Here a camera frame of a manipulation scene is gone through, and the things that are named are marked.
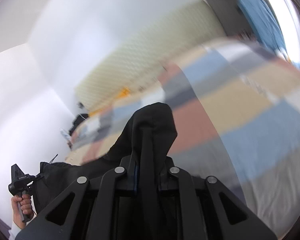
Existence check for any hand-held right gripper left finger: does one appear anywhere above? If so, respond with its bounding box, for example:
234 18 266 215
15 157 140 240

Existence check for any cream quilted headboard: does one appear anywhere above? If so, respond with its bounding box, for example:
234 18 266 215
74 0 227 114

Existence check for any black puffer jacket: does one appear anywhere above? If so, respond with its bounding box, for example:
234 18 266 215
32 102 205 240

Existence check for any blue towel on chair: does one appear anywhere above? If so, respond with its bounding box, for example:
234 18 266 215
237 0 286 54

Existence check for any white spray bottle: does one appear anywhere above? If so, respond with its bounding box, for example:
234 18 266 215
59 127 71 140

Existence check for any dark cloth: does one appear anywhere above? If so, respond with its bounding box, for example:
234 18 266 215
68 114 90 136

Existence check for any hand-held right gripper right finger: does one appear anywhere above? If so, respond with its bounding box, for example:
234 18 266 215
157 159 278 240

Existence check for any person's left forearm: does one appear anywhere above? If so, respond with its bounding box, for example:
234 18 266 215
8 219 34 240

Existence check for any person's left hand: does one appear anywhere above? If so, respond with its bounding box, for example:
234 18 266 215
11 194 34 223

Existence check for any checked pastel blanket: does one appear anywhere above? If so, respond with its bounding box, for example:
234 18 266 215
65 37 300 238

